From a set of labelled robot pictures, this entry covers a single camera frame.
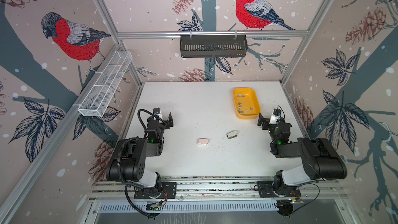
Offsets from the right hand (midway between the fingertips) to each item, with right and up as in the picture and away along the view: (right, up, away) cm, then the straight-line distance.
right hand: (268, 115), depth 90 cm
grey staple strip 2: (-13, 0, +15) cm, 20 cm away
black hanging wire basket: (-31, +46, +16) cm, 58 cm away
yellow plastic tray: (-8, +6, +20) cm, 22 cm away
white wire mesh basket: (-89, +12, -16) cm, 92 cm away
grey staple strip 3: (-9, +1, +14) cm, 17 cm away
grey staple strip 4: (-5, +3, +15) cm, 16 cm away
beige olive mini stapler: (-21, -12, 0) cm, 24 cm away
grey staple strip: (-11, +12, +23) cm, 28 cm away
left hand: (-64, +1, 0) cm, 64 cm away
